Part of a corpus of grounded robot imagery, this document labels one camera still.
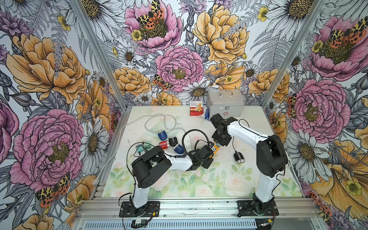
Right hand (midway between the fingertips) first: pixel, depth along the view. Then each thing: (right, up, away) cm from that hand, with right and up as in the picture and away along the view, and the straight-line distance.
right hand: (217, 144), depth 92 cm
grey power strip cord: (-31, +9, +17) cm, 37 cm away
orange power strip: (-1, -3, +2) cm, 4 cm away
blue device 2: (-24, -3, +2) cm, 25 cm away
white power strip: (-19, 0, +5) cm, 20 cm away
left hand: (-8, -9, +1) cm, 13 cm away
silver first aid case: (+11, +28, +15) cm, 34 cm away
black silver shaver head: (-29, +2, +5) cm, 29 cm away
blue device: (-36, +5, +8) cm, 37 cm away
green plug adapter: (-46, -2, +7) cm, 47 cm away
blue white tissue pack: (-5, +19, +20) cm, 28 cm away
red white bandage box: (-12, +24, +24) cm, 36 cm away
